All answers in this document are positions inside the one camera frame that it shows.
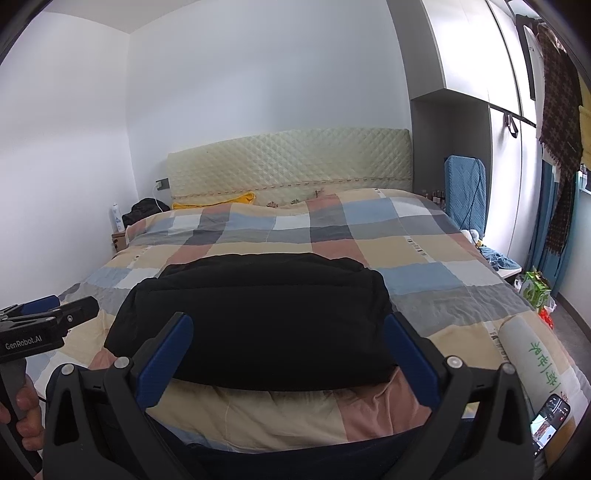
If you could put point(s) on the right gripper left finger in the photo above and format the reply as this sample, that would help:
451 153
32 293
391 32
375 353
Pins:
96 421

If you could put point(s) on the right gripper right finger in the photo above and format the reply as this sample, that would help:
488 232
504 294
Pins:
479 426

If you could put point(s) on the black puffer jacket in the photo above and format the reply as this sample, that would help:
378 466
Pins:
266 322

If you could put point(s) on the black clothes on nightstand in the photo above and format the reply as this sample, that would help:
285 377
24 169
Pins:
143 209

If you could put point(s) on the person left hand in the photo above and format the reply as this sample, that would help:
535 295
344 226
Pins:
30 428

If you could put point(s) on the smartphone with lit screen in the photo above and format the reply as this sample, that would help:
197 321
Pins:
548 421

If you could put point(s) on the white roll green writing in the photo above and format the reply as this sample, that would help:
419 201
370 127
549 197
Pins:
545 368

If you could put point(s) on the wooden nightstand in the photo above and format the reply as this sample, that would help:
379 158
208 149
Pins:
119 241

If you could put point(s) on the white spray bottle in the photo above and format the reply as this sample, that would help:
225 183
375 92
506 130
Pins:
117 218

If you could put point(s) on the green white box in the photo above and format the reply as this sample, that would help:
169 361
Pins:
535 289

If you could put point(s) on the plaid patchwork bed quilt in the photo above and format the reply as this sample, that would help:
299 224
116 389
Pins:
435 276

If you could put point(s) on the blue curtain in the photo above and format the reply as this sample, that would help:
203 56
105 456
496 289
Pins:
551 264

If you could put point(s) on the yellow cloth at headboard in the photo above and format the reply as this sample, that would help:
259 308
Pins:
244 198

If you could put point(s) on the floral pillow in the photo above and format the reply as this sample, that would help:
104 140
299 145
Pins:
320 193

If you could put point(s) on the cream quilted headboard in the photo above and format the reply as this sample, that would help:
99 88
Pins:
291 163

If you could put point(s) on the brown checked hanging scarf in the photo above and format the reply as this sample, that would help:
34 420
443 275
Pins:
560 132

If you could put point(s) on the grey white wardrobe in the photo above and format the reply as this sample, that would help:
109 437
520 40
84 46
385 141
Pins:
472 94

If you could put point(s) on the wall power socket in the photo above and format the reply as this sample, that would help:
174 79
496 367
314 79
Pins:
162 184

